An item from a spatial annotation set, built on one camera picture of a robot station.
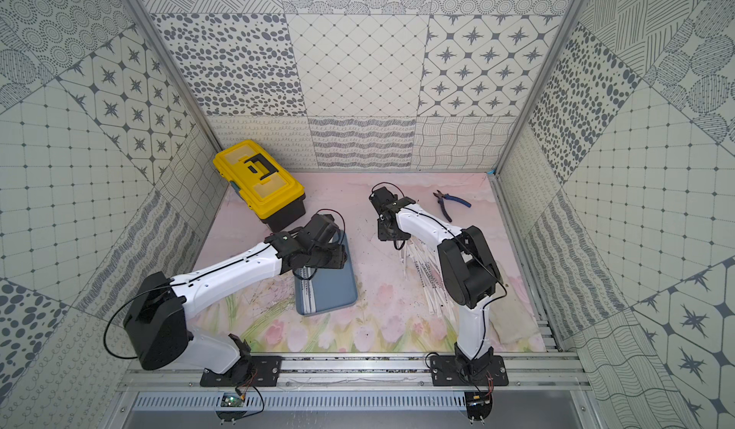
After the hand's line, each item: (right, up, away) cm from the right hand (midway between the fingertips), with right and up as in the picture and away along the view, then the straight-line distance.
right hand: (395, 236), depth 95 cm
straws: (-28, -16, -7) cm, 33 cm away
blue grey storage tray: (-24, -16, -7) cm, 30 cm away
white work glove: (+34, -23, -13) cm, 43 cm away
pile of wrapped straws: (+9, -9, -2) cm, 13 cm away
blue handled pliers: (+19, +13, +17) cm, 29 cm away
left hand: (-16, -3, -12) cm, 20 cm away
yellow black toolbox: (-44, +17, -2) cm, 47 cm away
